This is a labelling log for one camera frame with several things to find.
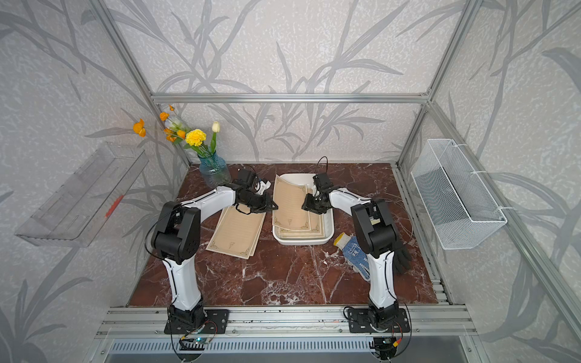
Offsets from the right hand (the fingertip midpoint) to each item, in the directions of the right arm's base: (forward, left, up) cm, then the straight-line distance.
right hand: (305, 206), depth 101 cm
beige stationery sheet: (+1, +7, +3) cm, 8 cm away
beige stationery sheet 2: (-12, +30, -3) cm, 32 cm away
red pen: (-19, +56, +30) cm, 67 cm away
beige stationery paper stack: (-9, -5, -1) cm, 10 cm away
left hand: (-4, +12, +6) cm, 14 cm away
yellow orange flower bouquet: (+20, +53, +27) cm, 63 cm away
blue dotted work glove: (-22, -19, -2) cm, 30 cm away
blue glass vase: (+14, +42, +10) cm, 45 cm away
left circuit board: (-50, +36, -4) cm, 62 cm away
